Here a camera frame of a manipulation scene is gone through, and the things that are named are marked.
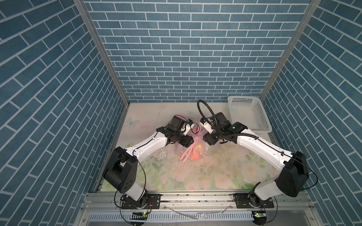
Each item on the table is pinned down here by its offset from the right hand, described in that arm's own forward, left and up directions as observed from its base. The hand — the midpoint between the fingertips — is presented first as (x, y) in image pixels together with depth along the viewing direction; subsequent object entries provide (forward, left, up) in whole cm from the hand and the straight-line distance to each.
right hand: (208, 135), depth 83 cm
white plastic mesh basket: (+38, -37, -16) cm, 55 cm away
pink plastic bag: (-6, +6, -7) cm, 11 cm away
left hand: (-1, +10, -4) cm, 11 cm away
